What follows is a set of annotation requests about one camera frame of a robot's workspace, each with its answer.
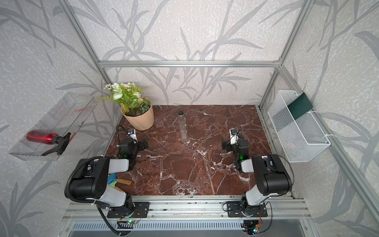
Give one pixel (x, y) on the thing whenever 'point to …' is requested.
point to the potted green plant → (137, 110)
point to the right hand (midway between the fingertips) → (230, 135)
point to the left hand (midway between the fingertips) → (138, 137)
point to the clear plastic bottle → (182, 126)
